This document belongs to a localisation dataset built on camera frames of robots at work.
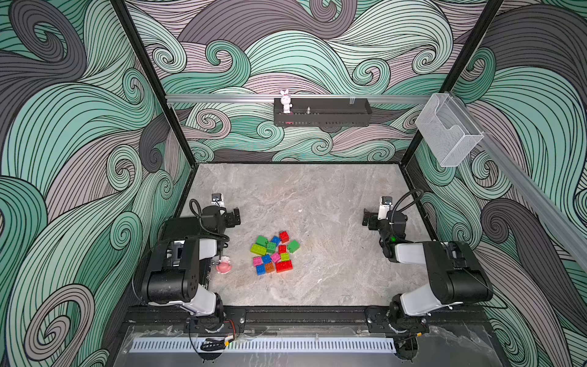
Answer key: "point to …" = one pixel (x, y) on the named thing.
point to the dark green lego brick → (270, 247)
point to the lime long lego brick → (258, 249)
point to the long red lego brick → (283, 266)
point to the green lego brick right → (293, 246)
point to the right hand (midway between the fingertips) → (375, 209)
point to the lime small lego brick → (285, 257)
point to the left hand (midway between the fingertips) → (224, 207)
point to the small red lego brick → (284, 237)
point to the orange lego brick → (270, 267)
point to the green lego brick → (261, 240)
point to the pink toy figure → (224, 266)
